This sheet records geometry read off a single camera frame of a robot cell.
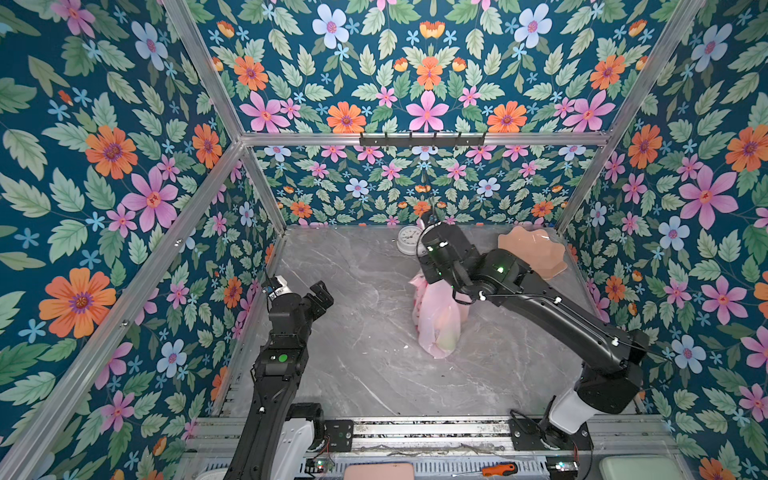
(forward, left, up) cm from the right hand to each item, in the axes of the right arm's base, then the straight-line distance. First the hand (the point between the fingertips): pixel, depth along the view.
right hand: (431, 249), depth 70 cm
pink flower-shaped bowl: (+27, -42, -31) cm, 59 cm away
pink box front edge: (-40, +13, -35) cm, 55 cm away
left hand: (-3, +30, -10) cm, 31 cm away
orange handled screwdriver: (-40, -17, -32) cm, 54 cm away
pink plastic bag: (-9, -2, -17) cm, 19 cm away
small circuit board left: (-39, +29, -34) cm, 59 cm away
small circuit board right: (-39, -31, -35) cm, 61 cm away
